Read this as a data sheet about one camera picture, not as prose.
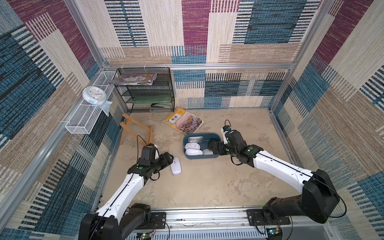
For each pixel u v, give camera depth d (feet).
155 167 2.31
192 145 3.18
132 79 2.83
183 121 3.68
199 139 3.34
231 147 2.15
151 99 3.37
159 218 2.44
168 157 2.52
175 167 2.94
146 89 3.56
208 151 3.15
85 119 3.00
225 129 2.48
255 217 2.40
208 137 3.42
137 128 3.56
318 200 1.34
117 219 1.35
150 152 2.14
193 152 3.09
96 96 2.46
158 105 3.58
